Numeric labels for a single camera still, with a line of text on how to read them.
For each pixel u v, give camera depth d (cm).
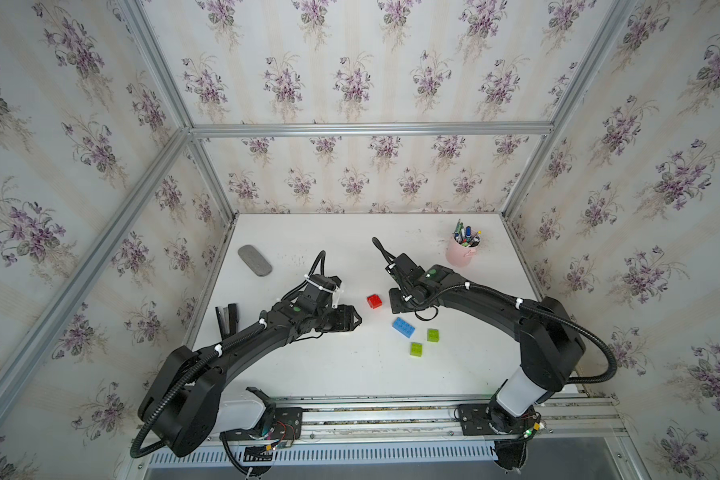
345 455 76
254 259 104
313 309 65
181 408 40
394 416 75
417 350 84
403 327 88
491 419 66
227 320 90
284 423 72
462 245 96
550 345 45
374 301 91
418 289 62
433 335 87
